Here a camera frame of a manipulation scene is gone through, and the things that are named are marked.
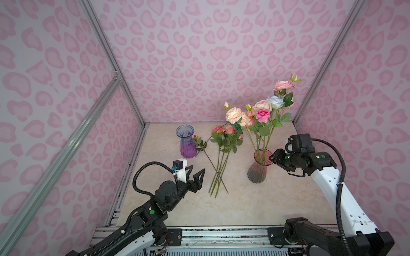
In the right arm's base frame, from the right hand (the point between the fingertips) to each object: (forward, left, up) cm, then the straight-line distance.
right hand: (272, 157), depth 75 cm
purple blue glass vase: (+18, +44, -20) cm, 52 cm away
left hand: (-7, +34, +3) cm, 34 cm away
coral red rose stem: (+26, +26, -20) cm, 41 cm away
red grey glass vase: (0, +4, -14) cm, 15 cm away
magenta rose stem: (+22, +18, -19) cm, 34 cm away
